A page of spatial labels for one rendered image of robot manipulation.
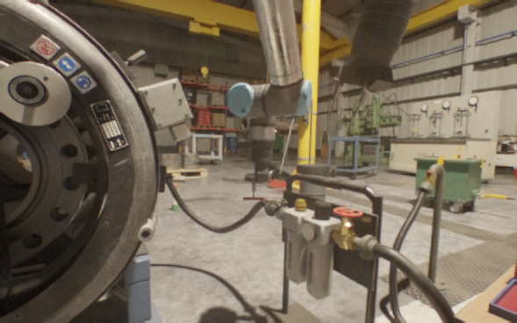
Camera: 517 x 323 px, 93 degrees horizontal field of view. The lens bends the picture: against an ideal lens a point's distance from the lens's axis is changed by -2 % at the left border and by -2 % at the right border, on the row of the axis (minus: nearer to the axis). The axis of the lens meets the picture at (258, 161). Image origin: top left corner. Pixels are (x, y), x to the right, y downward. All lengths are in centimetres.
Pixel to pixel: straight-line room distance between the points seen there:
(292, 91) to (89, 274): 61
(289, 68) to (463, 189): 276
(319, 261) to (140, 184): 51
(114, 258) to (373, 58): 64
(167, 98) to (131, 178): 21
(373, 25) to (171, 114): 46
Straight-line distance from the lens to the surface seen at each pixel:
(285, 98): 67
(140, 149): 61
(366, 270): 77
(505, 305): 49
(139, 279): 108
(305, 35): 425
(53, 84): 61
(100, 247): 65
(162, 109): 66
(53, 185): 75
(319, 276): 80
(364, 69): 48
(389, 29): 47
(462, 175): 320
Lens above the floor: 68
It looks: 4 degrees down
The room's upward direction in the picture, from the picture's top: 1 degrees clockwise
